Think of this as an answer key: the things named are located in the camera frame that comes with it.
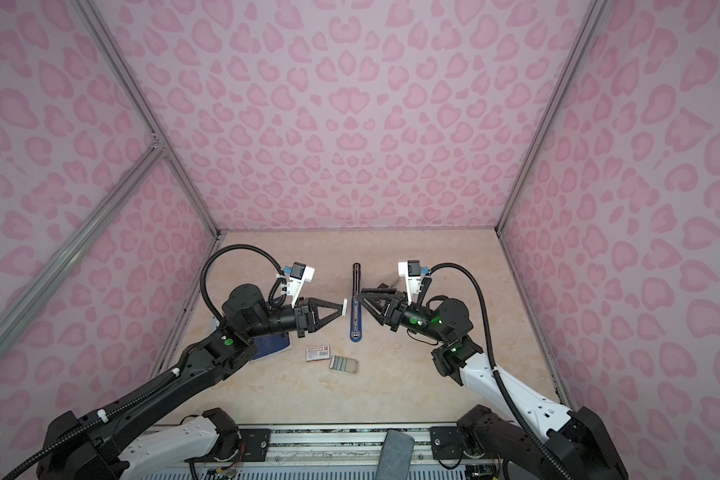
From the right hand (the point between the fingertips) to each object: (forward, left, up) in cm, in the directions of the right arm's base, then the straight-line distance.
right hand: (361, 301), depth 62 cm
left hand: (-2, +3, -1) cm, 4 cm away
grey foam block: (-24, -8, -29) cm, 38 cm away
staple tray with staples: (-2, +6, -32) cm, 33 cm away
